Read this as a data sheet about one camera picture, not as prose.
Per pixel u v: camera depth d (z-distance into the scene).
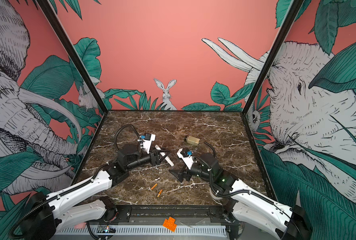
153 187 0.82
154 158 0.64
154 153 0.64
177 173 0.61
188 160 0.60
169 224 0.70
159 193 0.81
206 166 0.52
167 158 0.70
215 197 0.79
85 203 0.57
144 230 0.70
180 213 0.76
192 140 1.00
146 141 0.66
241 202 0.63
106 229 0.70
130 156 0.57
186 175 0.61
